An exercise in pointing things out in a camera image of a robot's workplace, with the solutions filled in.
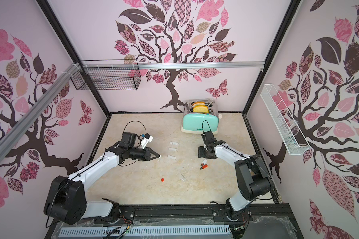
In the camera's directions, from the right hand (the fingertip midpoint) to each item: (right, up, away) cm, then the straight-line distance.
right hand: (203, 155), depth 92 cm
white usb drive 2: (-21, -2, +3) cm, 21 cm away
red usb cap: (-25, -13, -7) cm, 29 cm away
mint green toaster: (-2, +25, +5) cm, 26 cm away
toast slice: (-1, +30, +5) cm, 31 cm away
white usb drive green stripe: (-19, +7, +8) cm, 21 cm away
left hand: (-27, 0, -12) cm, 30 cm away
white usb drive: (-21, +3, +6) cm, 22 cm away
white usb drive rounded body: (+1, -4, 0) cm, 4 cm away
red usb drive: (0, -7, -1) cm, 7 cm away
